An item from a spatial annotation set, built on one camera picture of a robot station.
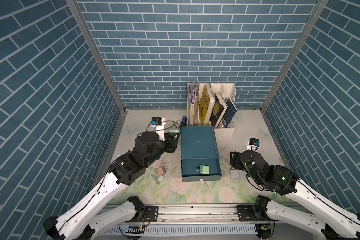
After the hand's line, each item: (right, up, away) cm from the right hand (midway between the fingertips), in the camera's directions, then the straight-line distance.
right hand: (235, 156), depth 72 cm
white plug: (+4, -13, +12) cm, 18 cm away
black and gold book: (-2, +26, +27) cm, 38 cm away
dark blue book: (+6, +22, +31) cm, 38 cm away
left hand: (-26, +11, -7) cm, 29 cm away
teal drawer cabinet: (-17, +3, +5) cm, 18 cm away
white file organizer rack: (+4, +39, +33) cm, 51 cm away
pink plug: (-39, -12, +15) cm, 43 cm away
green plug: (-15, -6, 0) cm, 17 cm away
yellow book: (-11, +30, +20) cm, 38 cm away
